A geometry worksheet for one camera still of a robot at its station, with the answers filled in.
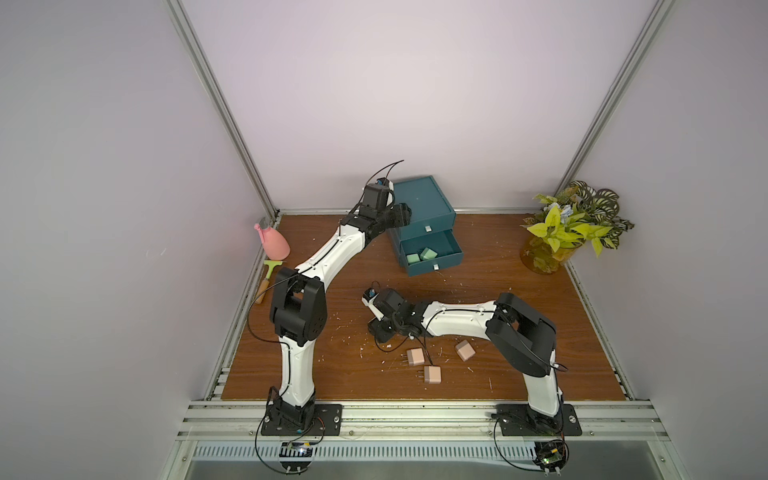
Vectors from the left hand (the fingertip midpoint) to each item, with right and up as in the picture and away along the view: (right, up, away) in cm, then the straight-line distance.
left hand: (409, 210), depth 90 cm
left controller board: (-29, -63, -19) cm, 72 cm away
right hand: (-11, -34, -2) cm, 36 cm away
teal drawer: (+13, -11, +10) cm, 19 cm away
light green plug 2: (+6, -14, +4) cm, 16 cm away
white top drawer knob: (+6, -6, 0) cm, 8 cm away
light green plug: (+1, -15, +4) cm, 16 cm away
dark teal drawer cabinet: (+6, +1, +2) cm, 7 cm away
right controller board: (+33, -61, -21) cm, 72 cm away
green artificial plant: (+50, -1, -4) cm, 50 cm away
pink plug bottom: (+5, -45, -12) cm, 47 cm away
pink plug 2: (+15, -40, -9) cm, 44 cm away
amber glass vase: (+37, -12, -11) cm, 41 cm away
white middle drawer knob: (+8, -18, 0) cm, 20 cm away
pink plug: (+1, -44, -5) cm, 44 cm away
